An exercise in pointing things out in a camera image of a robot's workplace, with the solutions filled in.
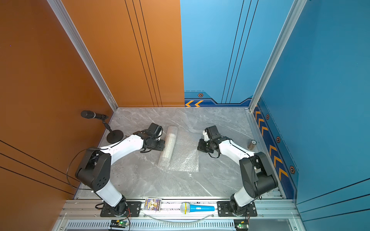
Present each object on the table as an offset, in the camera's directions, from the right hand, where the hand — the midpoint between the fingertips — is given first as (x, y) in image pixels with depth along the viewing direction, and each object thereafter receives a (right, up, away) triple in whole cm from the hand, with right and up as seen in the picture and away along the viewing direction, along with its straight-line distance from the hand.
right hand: (198, 147), depth 90 cm
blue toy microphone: (-7, -27, -20) cm, 34 cm away
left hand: (-23, +2, +3) cm, 24 cm away
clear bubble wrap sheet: (-11, -4, +1) cm, 12 cm away
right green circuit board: (+21, -35, -19) cm, 45 cm away
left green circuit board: (-38, -34, -20) cm, 55 cm away
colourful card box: (-24, -27, -16) cm, 40 cm away
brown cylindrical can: (+35, +1, +1) cm, 35 cm away
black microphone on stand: (-57, +5, +9) cm, 58 cm away
